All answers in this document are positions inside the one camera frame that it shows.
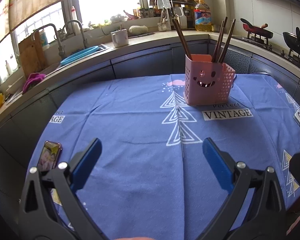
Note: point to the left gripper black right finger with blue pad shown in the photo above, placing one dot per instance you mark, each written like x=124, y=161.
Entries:
x=265, y=218

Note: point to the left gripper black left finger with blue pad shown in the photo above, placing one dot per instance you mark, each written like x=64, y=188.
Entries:
x=50, y=208

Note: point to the brown wooden chopstick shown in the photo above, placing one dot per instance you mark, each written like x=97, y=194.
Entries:
x=222, y=40
x=218, y=42

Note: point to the dark red chopstick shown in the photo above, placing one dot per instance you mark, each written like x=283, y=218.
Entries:
x=182, y=38

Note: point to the reddish brown chopstick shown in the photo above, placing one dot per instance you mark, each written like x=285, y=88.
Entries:
x=223, y=53

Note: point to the steel kitchen faucet curved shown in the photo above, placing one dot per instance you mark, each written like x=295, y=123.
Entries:
x=78, y=30

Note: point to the person's hand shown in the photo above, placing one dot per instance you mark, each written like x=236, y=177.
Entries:
x=135, y=238

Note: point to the smartphone with photo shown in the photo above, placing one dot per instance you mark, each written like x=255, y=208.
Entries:
x=49, y=156

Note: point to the black gas stove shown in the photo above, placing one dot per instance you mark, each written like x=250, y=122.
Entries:
x=262, y=42

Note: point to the blue patterned tablecloth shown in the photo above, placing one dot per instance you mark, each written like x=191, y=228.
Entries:
x=152, y=178

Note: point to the black wok with lid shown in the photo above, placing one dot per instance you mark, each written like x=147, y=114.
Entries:
x=292, y=40

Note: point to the pink plastic utensil holder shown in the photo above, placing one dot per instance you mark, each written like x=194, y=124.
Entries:
x=206, y=82

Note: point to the red frying pan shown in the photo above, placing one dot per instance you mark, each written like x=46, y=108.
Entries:
x=247, y=26

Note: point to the magenta cloth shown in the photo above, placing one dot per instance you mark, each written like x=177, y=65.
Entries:
x=33, y=80

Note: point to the wooden cutting board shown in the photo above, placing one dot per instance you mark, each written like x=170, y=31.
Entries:
x=32, y=57

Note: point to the blue plastic basin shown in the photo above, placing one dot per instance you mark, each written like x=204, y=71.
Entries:
x=81, y=54

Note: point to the cooking oil bottle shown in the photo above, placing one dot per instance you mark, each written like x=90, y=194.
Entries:
x=202, y=16

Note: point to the white mug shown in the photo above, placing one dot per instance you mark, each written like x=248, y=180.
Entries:
x=120, y=38

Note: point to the white cleaver knife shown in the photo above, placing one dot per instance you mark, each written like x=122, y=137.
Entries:
x=163, y=4

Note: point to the white radish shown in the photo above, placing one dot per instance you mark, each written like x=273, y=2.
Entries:
x=138, y=30

